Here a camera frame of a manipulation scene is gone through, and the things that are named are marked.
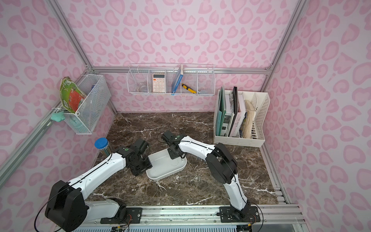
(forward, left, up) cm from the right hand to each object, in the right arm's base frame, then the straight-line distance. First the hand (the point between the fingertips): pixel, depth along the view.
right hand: (175, 153), depth 92 cm
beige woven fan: (+21, -47, +16) cm, 55 cm away
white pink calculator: (+37, +11, +27) cm, 47 cm away
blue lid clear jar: (-2, +40, +14) cm, 42 cm away
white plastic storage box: (-6, +8, -5) cm, 11 cm away
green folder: (+12, -27, +21) cm, 36 cm away
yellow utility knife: (+37, -8, +22) cm, 44 cm away
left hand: (-10, +13, +4) cm, 17 cm away
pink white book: (+13, -39, +21) cm, 46 cm away
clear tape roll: (+35, +22, +25) cm, 48 cm away
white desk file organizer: (+32, -59, +13) cm, 68 cm away
